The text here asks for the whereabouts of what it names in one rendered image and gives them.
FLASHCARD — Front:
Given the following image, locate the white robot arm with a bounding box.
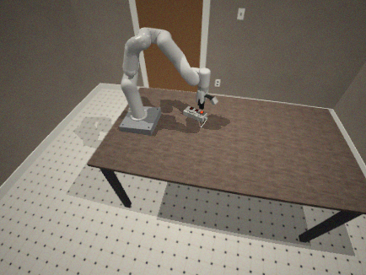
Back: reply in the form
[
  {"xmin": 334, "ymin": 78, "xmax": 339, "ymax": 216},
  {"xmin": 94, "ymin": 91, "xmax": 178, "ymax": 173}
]
[{"xmin": 121, "ymin": 27, "xmax": 211, "ymax": 121}]

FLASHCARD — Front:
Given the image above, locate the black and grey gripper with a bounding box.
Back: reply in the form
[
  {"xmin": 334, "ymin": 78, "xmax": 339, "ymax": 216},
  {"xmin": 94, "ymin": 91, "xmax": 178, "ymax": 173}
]
[{"xmin": 196, "ymin": 89, "xmax": 208, "ymax": 110}]

